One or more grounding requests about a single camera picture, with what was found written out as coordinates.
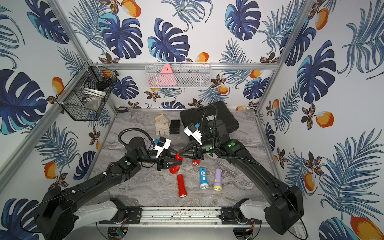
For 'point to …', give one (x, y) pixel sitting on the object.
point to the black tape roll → (122, 109)
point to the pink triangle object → (166, 77)
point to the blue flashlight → (203, 184)
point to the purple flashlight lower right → (218, 179)
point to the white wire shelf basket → (179, 75)
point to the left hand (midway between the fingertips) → (181, 157)
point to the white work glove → (162, 125)
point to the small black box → (174, 126)
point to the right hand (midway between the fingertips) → (181, 152)
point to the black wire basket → (83, 97)
